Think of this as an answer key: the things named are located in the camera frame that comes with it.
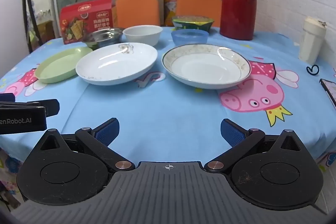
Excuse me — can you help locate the blue printed tablecloth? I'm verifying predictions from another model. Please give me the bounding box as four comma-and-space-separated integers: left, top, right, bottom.
0, 26, 336, 188

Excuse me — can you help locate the orange chair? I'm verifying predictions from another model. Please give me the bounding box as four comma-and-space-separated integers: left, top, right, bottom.
176, 0, 223, 28
115, 0, 160, 29

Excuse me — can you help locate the white plastic device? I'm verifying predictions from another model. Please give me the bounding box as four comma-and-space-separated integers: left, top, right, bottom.
298, 17, 327, 65

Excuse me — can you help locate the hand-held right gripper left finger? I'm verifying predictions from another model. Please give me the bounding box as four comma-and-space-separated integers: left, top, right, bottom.
34, 118, 136, 172

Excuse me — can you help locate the red cracker box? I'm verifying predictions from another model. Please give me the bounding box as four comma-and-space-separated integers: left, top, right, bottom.
59, 0, 117, 45

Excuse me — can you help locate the white plate with floral print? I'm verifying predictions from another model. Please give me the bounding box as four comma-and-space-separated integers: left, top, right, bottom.
76, 43, 158, 86

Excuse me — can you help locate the clear blue plastic bowl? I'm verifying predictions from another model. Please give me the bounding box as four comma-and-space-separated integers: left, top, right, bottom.
171, 29, 210, 46

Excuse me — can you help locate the green instant noodle bowl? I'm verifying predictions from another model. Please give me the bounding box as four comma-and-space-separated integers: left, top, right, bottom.
172, 15, 215, 32

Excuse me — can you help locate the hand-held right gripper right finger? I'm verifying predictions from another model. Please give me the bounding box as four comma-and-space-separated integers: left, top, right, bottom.
204, 118, 307, 172

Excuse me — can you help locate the stainless steel bowl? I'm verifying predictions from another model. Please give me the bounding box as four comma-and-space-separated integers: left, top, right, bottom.
83, 28, 124, 51

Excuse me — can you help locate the gold-rimmed white plate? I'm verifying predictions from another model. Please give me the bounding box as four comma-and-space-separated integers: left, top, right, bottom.
161, 43, 252, 90

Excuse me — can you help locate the red thermos jug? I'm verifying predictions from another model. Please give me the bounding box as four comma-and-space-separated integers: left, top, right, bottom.
220, 0, 260, 41

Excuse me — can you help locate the green plastic plate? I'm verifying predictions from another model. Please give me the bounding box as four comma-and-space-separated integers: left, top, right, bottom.
35, 47, 94, 83

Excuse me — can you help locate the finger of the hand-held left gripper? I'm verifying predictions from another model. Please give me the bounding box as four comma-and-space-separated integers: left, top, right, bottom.
0, 99, 60, 117
0, 93, 16, 103

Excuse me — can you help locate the white ceramic bowl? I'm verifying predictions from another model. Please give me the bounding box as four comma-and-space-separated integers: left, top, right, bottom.
122, 25, 163, 46

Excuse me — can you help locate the black smartphone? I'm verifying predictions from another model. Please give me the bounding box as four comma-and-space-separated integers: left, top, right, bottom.
319, 78, 336, 108

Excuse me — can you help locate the yellow packet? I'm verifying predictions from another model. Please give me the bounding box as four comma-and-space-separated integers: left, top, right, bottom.
163, 0, 183, 26

